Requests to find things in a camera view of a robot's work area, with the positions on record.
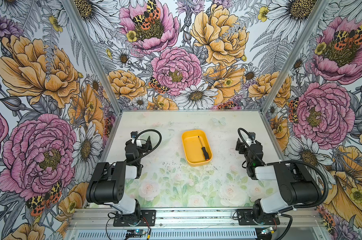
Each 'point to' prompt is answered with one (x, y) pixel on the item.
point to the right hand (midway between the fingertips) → (245, 142)
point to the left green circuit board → (136, 232)
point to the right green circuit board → (265, 231)
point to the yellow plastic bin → (193, 153)
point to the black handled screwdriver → (204, 151)
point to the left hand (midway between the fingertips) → (142, 140)
